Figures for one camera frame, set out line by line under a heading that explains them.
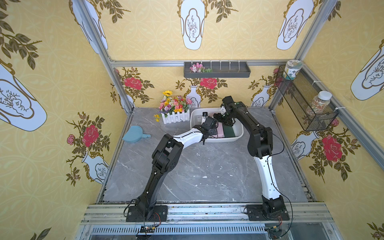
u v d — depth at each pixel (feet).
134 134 3.62
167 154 1.90
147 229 2.40
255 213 2.40
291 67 2.79
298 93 3.00
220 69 3.03
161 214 2.40
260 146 2.10
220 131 3.37
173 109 3.31
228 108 2.63
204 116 2.95
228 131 3.45
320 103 2.14
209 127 2.62
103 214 2.46
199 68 2.88
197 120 3.52
